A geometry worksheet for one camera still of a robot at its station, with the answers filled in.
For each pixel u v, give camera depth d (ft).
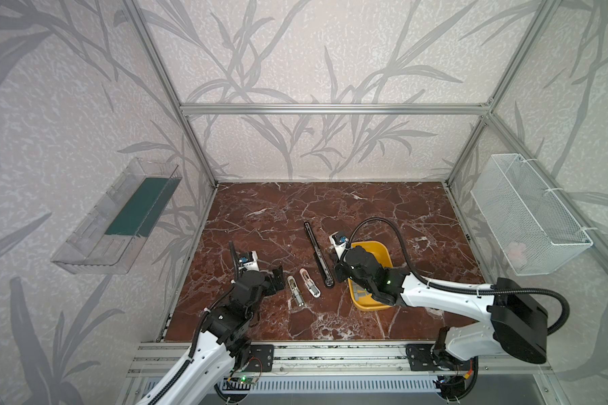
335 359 2.47
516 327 1.37
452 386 2.36
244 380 2.32
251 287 1.93
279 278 2.39
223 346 1.75
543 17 2.34
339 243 2.25
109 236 2.11
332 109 3.16
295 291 2.80
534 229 2.06
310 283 2.85
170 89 2.85
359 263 1.93
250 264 2.29
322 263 3.00
